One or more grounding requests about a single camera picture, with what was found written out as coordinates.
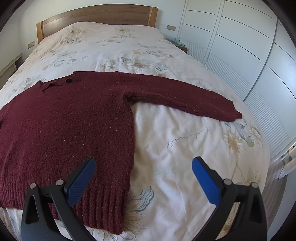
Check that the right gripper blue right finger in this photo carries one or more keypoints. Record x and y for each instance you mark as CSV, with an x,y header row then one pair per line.
x,y
250,222

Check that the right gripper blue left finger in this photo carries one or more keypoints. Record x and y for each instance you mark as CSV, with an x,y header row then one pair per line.
x,y
37,219

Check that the dark red knitted sweater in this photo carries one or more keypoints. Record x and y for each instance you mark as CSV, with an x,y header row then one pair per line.
x,y
50,128

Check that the floral white bed duvet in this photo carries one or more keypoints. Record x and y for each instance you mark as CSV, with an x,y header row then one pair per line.
x,y
166,201

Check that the white louvered wardrobe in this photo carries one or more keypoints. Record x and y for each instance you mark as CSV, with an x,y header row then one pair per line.
x,y
247,46

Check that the right wooden nightstand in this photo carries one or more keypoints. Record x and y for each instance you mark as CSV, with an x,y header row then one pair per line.
x,y
179,45

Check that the wooden headboard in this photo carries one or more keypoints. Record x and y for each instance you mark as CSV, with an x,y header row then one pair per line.
x,y
111,14

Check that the left wall switch plate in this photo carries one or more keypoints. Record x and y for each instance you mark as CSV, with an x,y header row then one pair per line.
x,y
31,44

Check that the wall switch plate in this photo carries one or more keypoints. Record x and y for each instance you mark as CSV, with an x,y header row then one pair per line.
x,y
31,44
171,28

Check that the right wall switch plate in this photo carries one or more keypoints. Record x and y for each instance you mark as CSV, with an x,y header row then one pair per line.
x,y
171,28

